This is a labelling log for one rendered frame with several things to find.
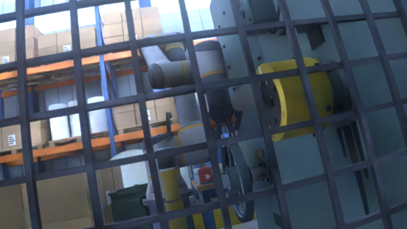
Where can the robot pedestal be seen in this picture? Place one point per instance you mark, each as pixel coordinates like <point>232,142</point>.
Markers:
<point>171,187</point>

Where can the cardboard box stack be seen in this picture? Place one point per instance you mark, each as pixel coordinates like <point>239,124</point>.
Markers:
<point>116,27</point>
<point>39,133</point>
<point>125,117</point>
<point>51,41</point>
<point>8,39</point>

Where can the grey splined shaft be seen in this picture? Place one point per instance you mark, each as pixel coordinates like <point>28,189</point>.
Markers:
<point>259,174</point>

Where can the large plain cardboard box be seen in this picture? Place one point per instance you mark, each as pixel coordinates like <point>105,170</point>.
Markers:
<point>60,197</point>

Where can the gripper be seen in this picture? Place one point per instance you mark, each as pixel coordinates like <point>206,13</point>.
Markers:
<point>219,98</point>

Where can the dark green bin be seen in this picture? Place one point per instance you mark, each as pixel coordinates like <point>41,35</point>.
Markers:
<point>127,203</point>

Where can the blue table with wooden top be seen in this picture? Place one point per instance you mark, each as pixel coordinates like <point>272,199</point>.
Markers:
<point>203,187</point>

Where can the red canister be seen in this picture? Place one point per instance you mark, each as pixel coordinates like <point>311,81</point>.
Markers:
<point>205,174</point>

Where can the grey-blue folder machine body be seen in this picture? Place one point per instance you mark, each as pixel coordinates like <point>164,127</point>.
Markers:
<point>359,41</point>

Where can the yellow torque limiter drum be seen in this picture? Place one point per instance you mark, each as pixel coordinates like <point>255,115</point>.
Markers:
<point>289,101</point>

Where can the blue and orange pallet rack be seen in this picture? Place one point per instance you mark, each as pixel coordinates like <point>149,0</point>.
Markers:
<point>63,67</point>

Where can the large white paper roll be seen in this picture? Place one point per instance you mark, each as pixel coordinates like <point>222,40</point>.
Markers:
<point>133,175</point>

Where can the dark grey hand wheel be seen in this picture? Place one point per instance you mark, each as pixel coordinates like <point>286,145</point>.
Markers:
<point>240,178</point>

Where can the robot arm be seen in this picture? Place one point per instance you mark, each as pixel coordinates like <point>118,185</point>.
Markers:
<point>210,57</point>

